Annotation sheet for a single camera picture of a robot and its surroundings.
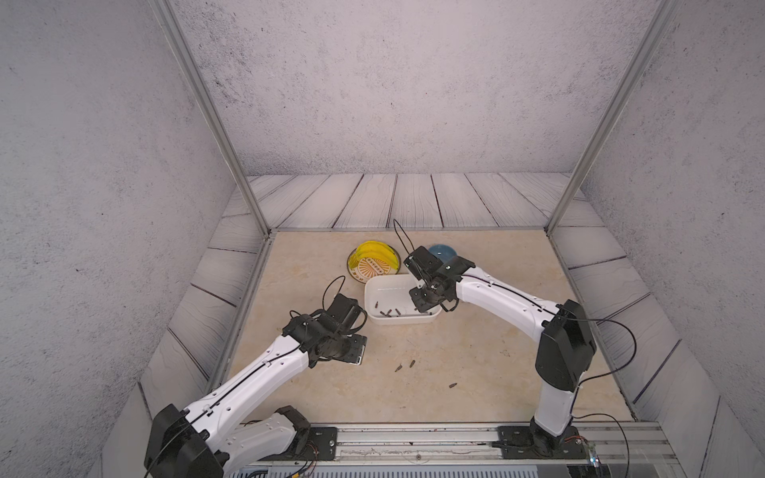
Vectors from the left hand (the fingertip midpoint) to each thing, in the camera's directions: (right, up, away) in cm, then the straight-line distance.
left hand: (358, 350), depth 78 cm
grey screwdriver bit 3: (+11, -8, +9) cm, 16 cm away
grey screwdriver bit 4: (+15, -7, +9) cm, 18 cm away
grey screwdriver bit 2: (+7, +6, +18) cm, 21 cm away
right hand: (+18, +12, +8) cm, 23 cm away
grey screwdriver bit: (+4, +8, +21) cm, 23 cm away
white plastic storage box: (+8, +9, +21) cm, 24 cm away
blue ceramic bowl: (+27, +25, +32) cm, 49 cm away
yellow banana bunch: (+3, +26, +29) cm, 39 cm away
